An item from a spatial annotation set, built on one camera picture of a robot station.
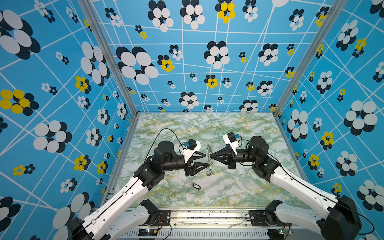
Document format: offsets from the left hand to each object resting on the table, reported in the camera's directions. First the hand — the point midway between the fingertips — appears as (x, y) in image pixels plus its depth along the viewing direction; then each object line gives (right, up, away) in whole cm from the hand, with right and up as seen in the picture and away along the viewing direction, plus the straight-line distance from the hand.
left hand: (206, 160), depth 63 cm
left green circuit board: (-28, -38, +9) cm, 48 cm away
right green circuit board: (+34, -37, +8) cm, 51 cm away
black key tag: (-4, -20, +21) cm, 29 cm away
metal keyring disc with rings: (+1, -2, -3) cm, 3 cm away
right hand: (+3, +1, +2) cm, 3 cm away
